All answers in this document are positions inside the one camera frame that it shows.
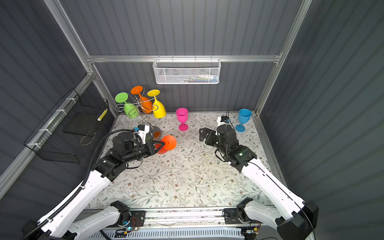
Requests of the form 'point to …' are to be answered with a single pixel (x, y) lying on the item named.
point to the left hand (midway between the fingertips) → (166, 143)
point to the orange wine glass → (146, 103)
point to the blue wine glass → (244, 116)
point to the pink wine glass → (182, 114)
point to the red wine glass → (170, 143)
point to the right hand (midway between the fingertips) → (208, 133)
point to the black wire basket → (65, 134)
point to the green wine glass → (131, 110)
